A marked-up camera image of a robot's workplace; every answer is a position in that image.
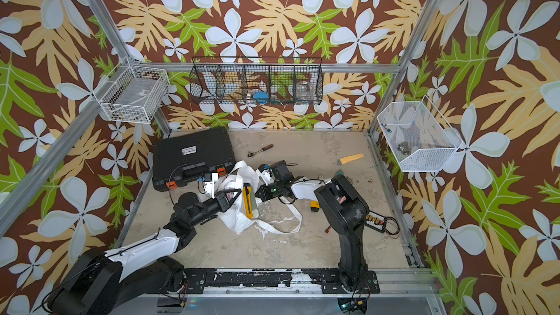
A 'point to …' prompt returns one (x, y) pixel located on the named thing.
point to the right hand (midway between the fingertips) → (254, 193)
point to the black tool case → (180, 160)
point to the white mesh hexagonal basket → (418, 136)
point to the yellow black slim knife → (248, 196)
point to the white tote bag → (235, 218)
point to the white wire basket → (133, 93)
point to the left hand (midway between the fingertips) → (241, 189)
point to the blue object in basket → (261, 97)
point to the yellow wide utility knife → (314, 205)
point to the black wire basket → (258, 80)
